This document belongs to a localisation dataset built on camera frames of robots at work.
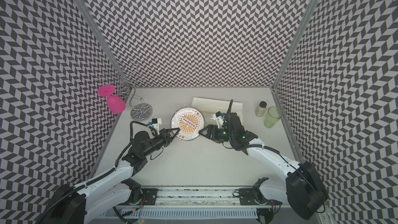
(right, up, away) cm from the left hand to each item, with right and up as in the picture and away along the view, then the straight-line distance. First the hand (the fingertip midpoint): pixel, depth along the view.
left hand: (180, 131), depth 77 cm
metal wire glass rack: (-49, +35, +39) cm, 72 cm away
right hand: (+11, -3, -1) cm, 11 cm away
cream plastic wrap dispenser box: (+15, +11, +28) cm, 34 cm away
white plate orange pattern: (+5, +5, +2) cm, 7 cm away
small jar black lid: (+47, +10, +19) cm, 52 cm away
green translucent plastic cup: (+53, +7, +14) cm, 55 cm away
